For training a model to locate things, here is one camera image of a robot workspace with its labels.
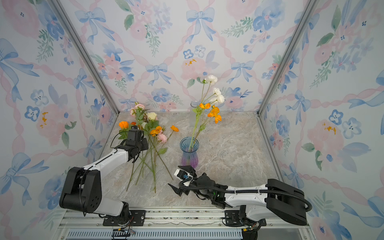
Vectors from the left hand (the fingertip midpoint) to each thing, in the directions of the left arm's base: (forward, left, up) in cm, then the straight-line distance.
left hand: (143, 141), depth 92 cm
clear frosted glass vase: (+21, -32, +6) cm, 39 cm away
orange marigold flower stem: (+17, +19, -5) cm, 26 cm away
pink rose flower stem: (+20, +7, +5) cm, 22 cm away
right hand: (-23, -22, +6) cm, 32 cm away
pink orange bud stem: (+15, -17, -7) cm, 24 cm away
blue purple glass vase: (-13, -29, +2) cm, 31 cm away
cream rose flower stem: (+18, -2, -4) cm, 18 cm away
